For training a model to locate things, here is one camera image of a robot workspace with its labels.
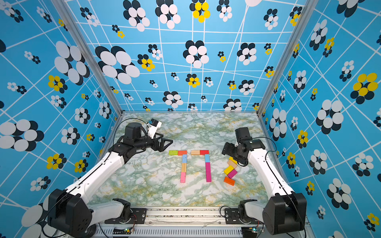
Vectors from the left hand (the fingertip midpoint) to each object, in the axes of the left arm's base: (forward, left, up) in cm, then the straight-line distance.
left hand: (169, 137), depth 78 cm
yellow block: (-11, -33, -4) cm, 35 cm away
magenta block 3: (-11, -36, -22) cm, 44 cm away
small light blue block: (-1, -22, -22) cm, 31 cm away
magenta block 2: (-12, -22, -22) cm, 33 cm away
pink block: (-13, -7, -23) cm, 27 cm away
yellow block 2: (-9, -34, -22) cm, 42 cm away
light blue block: (-1, -7, -22) cm, 23 cm away
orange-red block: (+3, -4, -22) cm, 23 cm away
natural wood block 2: (+3, -14, -22) cm, 26 cm away
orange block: (-15, -34, -22) cm, 43 cm away
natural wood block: (-8, -7, -21) cm, 23 cm away
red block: (+4, -20, -22) cm, 30 cm away
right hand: (-4, -35, -9) cm, 36 cm away
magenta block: (-7, -22, -22) cm, 32 cm away
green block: (+3, 0, -21) cm, 21 cm away
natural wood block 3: (-5, -37, -21) cm, 43 cm away
